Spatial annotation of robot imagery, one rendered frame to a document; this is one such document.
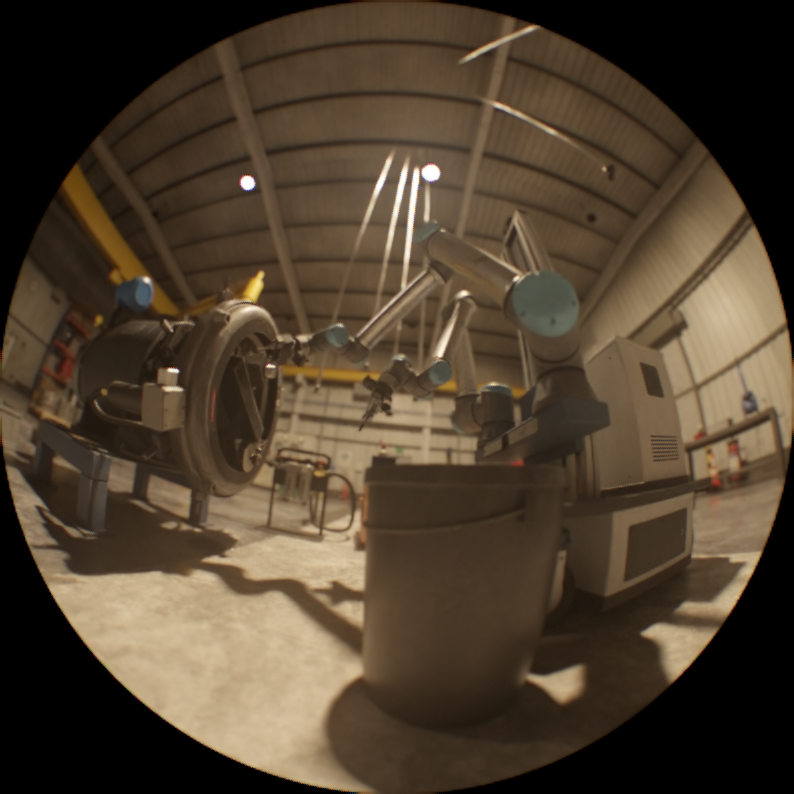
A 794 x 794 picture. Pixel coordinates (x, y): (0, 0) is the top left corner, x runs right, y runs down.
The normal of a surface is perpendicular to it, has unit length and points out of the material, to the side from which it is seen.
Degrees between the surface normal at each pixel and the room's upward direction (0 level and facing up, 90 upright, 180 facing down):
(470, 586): 93
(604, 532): 90
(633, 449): 90
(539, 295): 94
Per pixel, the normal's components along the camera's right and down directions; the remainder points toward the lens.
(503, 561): 0.02, -0.32
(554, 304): -0.54, -0.29
